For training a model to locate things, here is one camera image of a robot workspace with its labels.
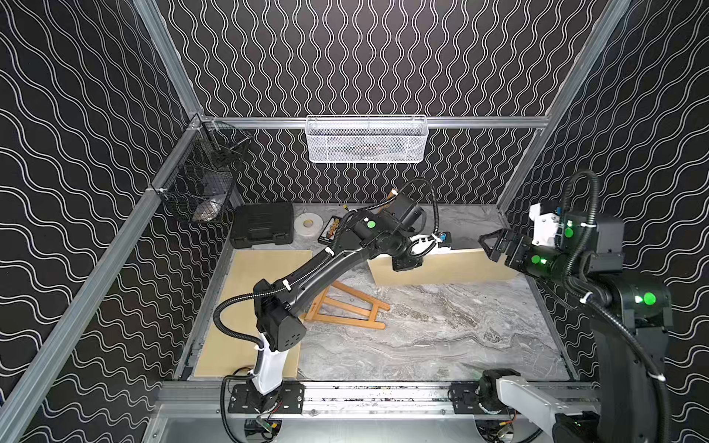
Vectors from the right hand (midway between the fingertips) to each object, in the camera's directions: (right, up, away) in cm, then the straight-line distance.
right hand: (496, 241), depth 60 cm
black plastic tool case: (-67, +5, +46) cm, 82 cm away
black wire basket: (-84, +21, +33) cm, 93 cm away
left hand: (-14, -2, +12) cm, 18 cm away
